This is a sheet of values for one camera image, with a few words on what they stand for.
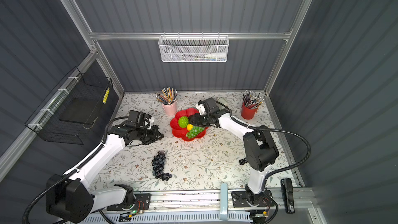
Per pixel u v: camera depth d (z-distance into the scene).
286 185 0.74
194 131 0.91
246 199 0.74
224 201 0.74
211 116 0.71
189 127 0.97
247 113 1.01
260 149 0.49
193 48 1.24
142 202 0.72
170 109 1.05
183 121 0.96
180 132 0.99
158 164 0.81
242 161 0.85
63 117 0.70
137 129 0.63
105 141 0.52
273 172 0.53
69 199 0.39
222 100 1.05
